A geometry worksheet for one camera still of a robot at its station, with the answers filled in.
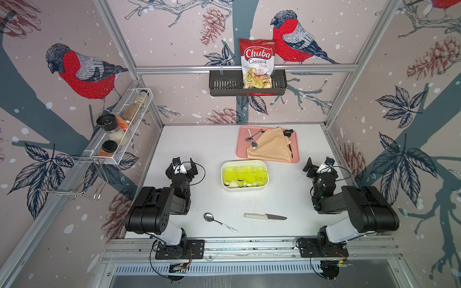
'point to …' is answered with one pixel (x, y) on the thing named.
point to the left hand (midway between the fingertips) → (184, 157)
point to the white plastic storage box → (233, 185)
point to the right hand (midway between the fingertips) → (318, 159)
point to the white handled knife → (265, 216)
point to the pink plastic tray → (245, 143)
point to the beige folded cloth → (273, 144)
